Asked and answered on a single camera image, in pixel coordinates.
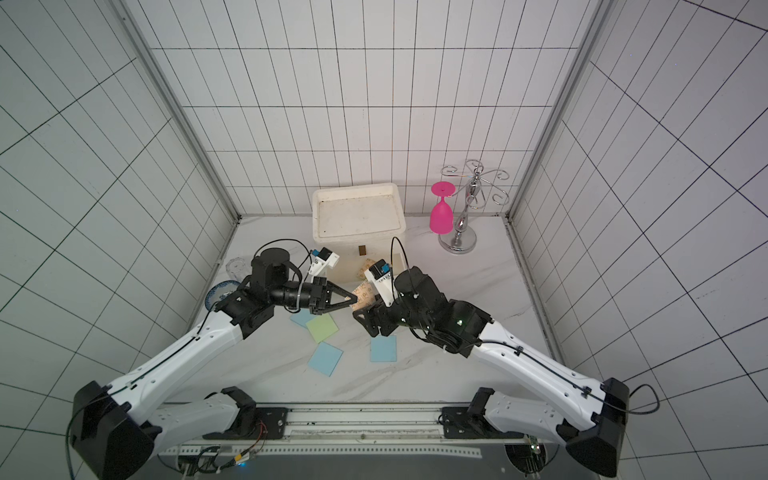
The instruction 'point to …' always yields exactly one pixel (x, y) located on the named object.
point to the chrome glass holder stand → (463, 239)
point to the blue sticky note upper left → (303, 316)
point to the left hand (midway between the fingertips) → (349, 306)
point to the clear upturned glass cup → (237, 268)
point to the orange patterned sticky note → (365, 294)
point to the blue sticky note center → (383, 348)
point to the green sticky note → (322, 326)
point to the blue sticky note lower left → (325, 358)
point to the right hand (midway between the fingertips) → (356, 311)
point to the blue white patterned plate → (218, 291)
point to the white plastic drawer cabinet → (360, 223)
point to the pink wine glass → (441, 214)
